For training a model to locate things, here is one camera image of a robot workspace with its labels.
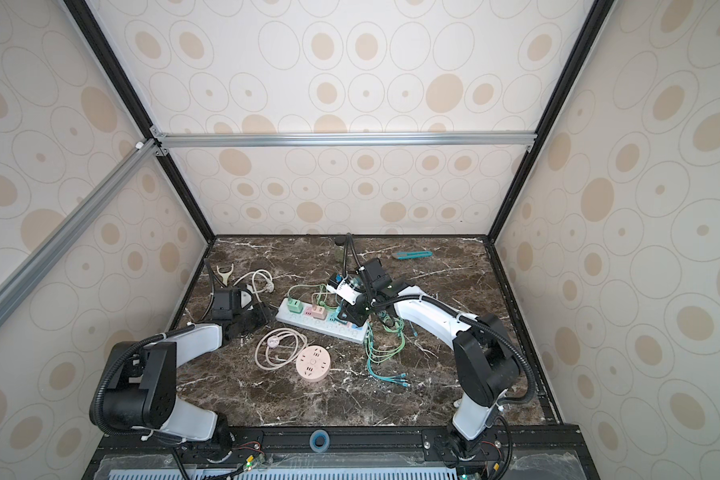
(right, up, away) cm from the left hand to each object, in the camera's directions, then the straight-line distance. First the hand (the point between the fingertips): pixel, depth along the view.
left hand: (279, 305), depth 93 cm
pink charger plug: (+12, -2, -2) cm, 13 cm away
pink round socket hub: (+12, -15, -8) cm, 21 cm away
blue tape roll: (+17, -31, -19) cm, 40 cm away
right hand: (+21, 0, -7) cm, 22 cm away
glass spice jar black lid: (+17, +22, +21) cm, 35 cm away
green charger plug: (+5, 0, -1) cm, 5 cm away
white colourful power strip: (+17, -6, -1) cm, 18 cm away
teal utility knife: (+44, +17, +21) cm, 52 cm away
